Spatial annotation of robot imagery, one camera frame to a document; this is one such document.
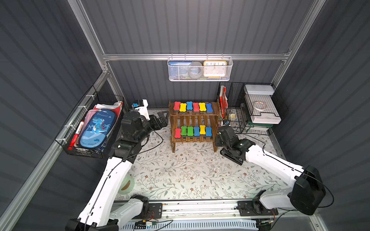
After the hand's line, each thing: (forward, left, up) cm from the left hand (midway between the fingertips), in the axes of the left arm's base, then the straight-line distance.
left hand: (162, 113), depth 66 cm
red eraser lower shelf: (+4, -6, -21) cm, 23 cm away
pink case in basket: (+4, +38, -5) cm, 39 cm away
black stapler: (-17, -31, -7) cm, 36 cm away
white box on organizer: (+39, -65, -15) cm, 77 cm away
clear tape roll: (+21, -59, -18) cm, 65 cm away
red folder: (+42, -41, -29) cm, 66 cm away
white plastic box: (+14, -62, -20) cm, 67 cm away
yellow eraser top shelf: (+14, -9, -11) cm, 19 cm away
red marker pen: (-9, +39, -6) cm, 40 cm away
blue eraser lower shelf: (+6, -17, -22) cm, 29 cm away
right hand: (+2, -32, -21) cm, 38 cm away
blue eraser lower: (+5, -25, -23) cm, 34 cm away
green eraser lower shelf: (+6, -10, -22) cm, 25 cm away
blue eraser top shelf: (+15, -13, -10) cm, 22 cm away
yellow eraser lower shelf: (+7, -21, -22) cm, 31 cm away
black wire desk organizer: (+17, -51, -13) cm, 56 cm away
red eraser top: (+13, -17, -10) cm, 23 cm away
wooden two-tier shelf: (+17, -5, -24) cm, 30 cm away
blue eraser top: (+14, -24, -10) cm, 30 cm away
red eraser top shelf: (+16, -5, -10) cm, 20 cm away
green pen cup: (-23, +20, -29) cm, 42 cm away
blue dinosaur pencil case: (-7, +30, -3) cm, 30 cm away
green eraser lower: (+6, -13, -23) cm, 27 cm away
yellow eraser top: (+14, -20, -10) cm, 27 cm away
